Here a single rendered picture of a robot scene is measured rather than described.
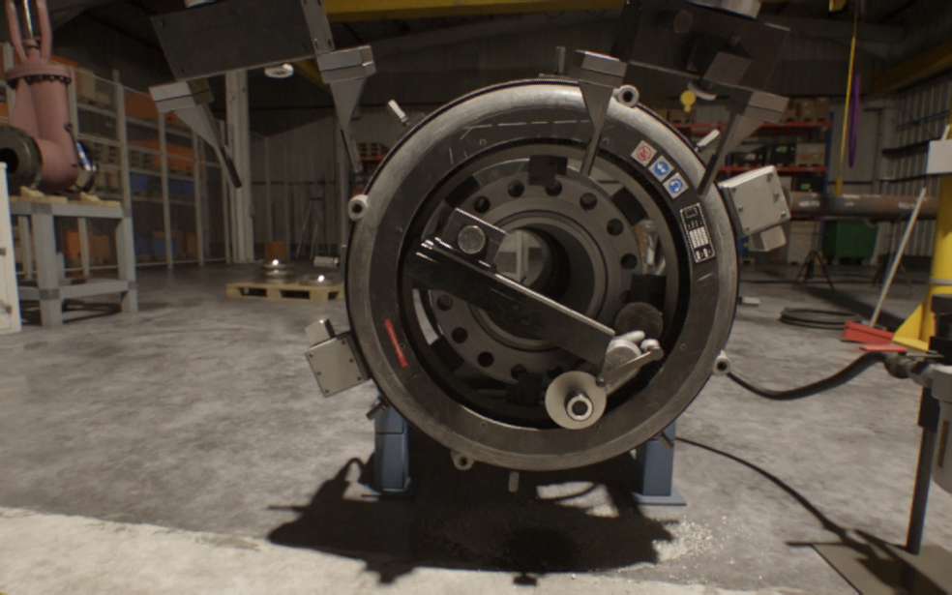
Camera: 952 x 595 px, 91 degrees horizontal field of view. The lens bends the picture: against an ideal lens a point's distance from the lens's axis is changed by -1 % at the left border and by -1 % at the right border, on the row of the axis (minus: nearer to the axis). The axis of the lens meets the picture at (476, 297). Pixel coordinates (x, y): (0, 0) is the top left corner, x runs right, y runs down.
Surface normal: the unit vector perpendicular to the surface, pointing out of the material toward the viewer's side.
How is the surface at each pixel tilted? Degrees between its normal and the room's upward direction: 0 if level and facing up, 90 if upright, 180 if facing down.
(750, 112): 114
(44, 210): 90
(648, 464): 90
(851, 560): 0
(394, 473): 90
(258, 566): 0
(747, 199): 90
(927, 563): 0
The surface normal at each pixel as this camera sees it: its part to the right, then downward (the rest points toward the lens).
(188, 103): -0.10, 0.51
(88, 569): 0.01, -0.99
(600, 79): 0.11, 0.51
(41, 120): 0.00, 0.10
